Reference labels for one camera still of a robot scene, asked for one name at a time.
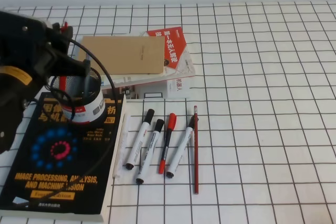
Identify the red pen in holder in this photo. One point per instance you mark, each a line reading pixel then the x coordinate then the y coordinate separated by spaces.
pixel 62 79

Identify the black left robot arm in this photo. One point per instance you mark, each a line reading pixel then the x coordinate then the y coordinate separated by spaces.
pixel 32 51

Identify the red and white book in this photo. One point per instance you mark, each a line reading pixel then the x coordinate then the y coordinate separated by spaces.
pixel 177 60

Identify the red pencil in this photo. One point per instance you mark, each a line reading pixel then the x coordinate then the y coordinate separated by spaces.
pixel 196 173

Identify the black cap whiteboard marker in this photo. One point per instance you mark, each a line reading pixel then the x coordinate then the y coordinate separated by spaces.
pixel 136 148

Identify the black mesh pen holder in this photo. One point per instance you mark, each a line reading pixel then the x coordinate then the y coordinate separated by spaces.
pixel 74 106

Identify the brown kraft notebook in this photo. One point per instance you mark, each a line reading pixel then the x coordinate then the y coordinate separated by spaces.
pixel 127 54

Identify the grey pen in holder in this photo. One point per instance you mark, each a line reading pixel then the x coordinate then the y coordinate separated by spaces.
pixel 87 77

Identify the red cap thin marker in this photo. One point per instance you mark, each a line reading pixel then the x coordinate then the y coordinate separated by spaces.
pixel 169 130

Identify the white pen beside textbook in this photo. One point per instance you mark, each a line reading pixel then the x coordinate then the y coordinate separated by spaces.
pixel 121 147

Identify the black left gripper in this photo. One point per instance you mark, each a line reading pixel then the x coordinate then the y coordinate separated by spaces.
pixel 51 57

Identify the black image processing textbook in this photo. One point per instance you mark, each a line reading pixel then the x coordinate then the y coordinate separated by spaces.
pixel 64 170

